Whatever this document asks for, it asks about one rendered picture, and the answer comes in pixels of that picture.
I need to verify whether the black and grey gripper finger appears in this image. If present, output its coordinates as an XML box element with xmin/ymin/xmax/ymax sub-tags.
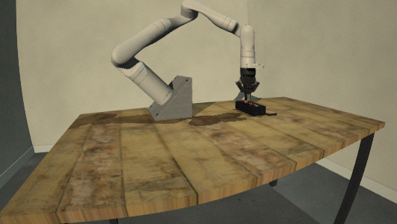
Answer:
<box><xmin>236</xmin><ymin>79</ymin><xmax>249</xmax><ymax>102</ymax></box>
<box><xmin>248</xmin><ymin>79</ymin><xmax>260</xmax><ymax>102</ymax></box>

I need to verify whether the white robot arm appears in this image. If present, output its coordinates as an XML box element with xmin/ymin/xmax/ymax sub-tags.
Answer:
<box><xmin>110</xmin><ymin>0</ymin><xmax>264</xmax><ymax>106</ymax></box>

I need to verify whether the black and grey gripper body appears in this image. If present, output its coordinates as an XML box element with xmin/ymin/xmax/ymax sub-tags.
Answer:
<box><xmin>240</xmin><ymin>68</ymin><xmax>256</xmax><ymax>87</ymax></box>

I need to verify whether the black power strip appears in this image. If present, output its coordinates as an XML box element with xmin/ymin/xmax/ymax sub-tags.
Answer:
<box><xmin>235</xmin><ymin>100</ymin><xmax>277</xmax><ymax>116</ymax></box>

